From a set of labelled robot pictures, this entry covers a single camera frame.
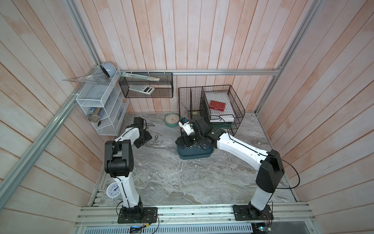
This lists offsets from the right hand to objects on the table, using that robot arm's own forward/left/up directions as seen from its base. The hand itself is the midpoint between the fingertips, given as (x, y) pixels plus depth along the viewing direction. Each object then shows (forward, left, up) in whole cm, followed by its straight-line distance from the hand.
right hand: (181, 138), depth 82 cm
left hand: (+8, +25, -16) cm, 31 cm away
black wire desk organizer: (+33, -8, -1) cm, 34 cm away
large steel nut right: (+13, +20, -17) cm, 29 cm away
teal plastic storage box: (+2, -9, -18) cm, 20 cm away
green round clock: (+27, +9, -15) cm, 33 cm away
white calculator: (+34, +25, +9) cm, 44 cm away
